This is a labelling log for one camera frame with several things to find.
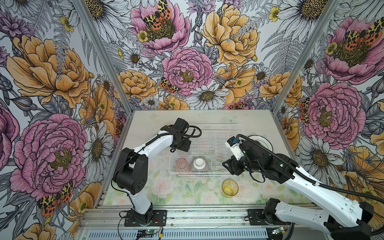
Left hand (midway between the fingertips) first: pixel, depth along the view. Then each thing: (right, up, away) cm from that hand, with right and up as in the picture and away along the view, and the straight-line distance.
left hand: (181, 150), depth 90 cm
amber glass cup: (+27, -19, -7) cm, 34 cm away
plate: (+53, +4, +11) cm, 54 cm away
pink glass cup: (+1, -9, -4) cm, 9 cm away
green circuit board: (-14, -35, -19) cm, 42 cm away
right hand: (+24, -4, -20) cm, 32 cm away
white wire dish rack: (+16, -3, +8) cm, 18 cm away
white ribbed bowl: (+10, -7, -5) cm, 14 cm away
